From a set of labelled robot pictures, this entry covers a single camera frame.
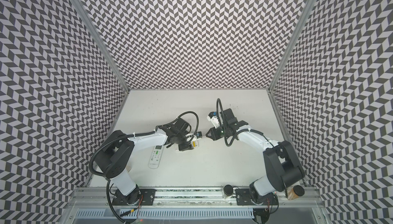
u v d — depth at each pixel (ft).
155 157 2.76
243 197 2.40
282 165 1.45
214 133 2.47
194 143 2.91
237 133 1.90
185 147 2.60
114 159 1.50
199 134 2.58
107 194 2.19
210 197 2.47
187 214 2.27
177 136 2.32
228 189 2.23
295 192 2.22
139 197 2.24
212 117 2.56
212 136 2.47
